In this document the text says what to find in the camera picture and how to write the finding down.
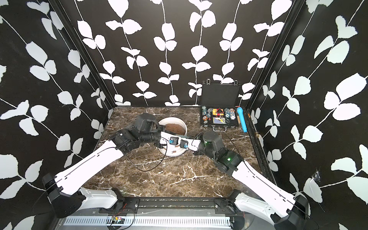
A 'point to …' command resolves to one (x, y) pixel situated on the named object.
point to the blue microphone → (239, 110)
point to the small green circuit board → (116, 220)
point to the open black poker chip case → (218, 106)
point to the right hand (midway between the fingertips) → (190, 132)
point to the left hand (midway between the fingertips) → (174, 129)
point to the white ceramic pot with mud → (176, 125)
